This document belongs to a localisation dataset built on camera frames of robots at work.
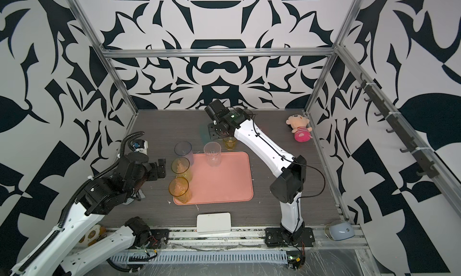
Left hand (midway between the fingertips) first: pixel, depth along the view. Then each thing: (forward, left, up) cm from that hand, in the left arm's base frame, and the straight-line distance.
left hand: (153, 158), depth 69 cm
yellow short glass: (+19, -30, -19) cm, 40 cm away
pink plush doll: (+31, -70, -19) cm, 79 cm away
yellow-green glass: (+4, -6, -16) cm, 18 cm away
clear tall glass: (+10, -21, -15) cm, 28 cm away
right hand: (+14, -23, -1) cm, 27 cm away
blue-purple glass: (+11, -8, -12) cm, 18 cm away
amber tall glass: (-5, -7, -18) cm, 20 cm away
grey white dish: (-23, -70, -18) cm, 76 cm away
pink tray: (+1, -30, -27) cm, 41 cm away
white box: (-19, -22, -22) cm, 36 cm away
